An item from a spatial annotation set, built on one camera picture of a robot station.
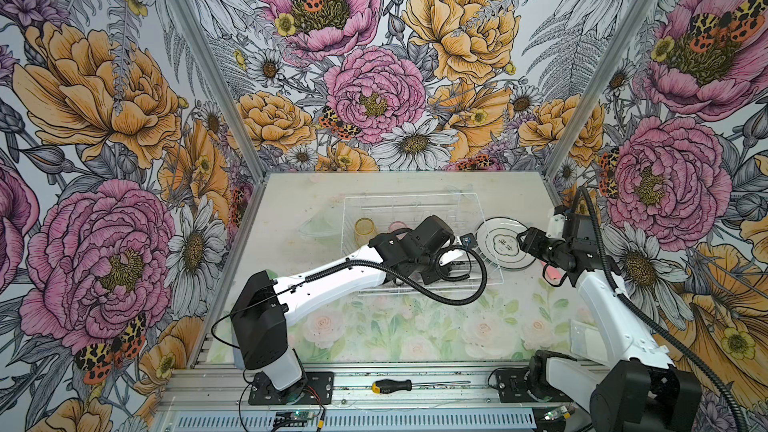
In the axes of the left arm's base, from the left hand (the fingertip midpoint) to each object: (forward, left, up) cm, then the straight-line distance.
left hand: (437, 263), depth 77 cm
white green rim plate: (+15, -23, -15) cm, 32 cm away
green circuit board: (-30, +35, -18) cm, 49 cm away
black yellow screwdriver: (-24, +13, -16) cm, 32 cm away
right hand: (+6, -25, -2) cm, 26 cm away
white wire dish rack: (+30, +20, -18) cm, 40 cm away
